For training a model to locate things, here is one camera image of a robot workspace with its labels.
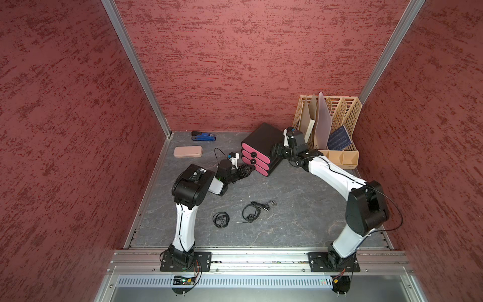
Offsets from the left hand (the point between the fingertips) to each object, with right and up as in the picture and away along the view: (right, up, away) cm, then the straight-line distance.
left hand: (252, 170), depth 100 cm
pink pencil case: (-41, +10, +13) cm, 44 cm away
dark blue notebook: (+49, +17, +3) cm, 52 cm away
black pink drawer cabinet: (+2, +12, -9) cm, 15 cm away
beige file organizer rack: (+52, +33, +3) cm, 62 cm away
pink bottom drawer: (+5, 0, -2) cm, 5 cm away
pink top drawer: (+2, +9, -10) cm, 14 cm away
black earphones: (-15, -21, -15) cm, 30 cm away
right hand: (+11, +10, -9) cm, 18 cm away
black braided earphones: (+6, -16, -10) cm, 20 cm away
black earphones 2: (-1, -21, -14) cm, 25 cm away
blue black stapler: (-30, +20, +18) cm, 40 cm away
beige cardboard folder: (+27, +27, -12) cm, 40 cm away
